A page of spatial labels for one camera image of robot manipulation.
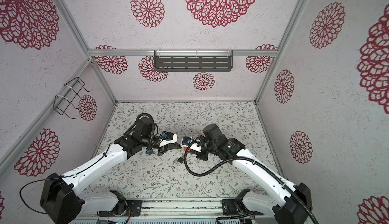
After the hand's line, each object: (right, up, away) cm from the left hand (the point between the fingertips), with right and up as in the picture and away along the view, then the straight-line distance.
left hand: (179, 146), depth 73 cm
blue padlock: (-20, -7, +18) cm, 28 cm away
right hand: (+6, +1, 0) cm, 6 cm away
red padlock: (+4, +1, -11) cm, 12 cm away
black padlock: (-1, -11, +17) cm, 20 cm away
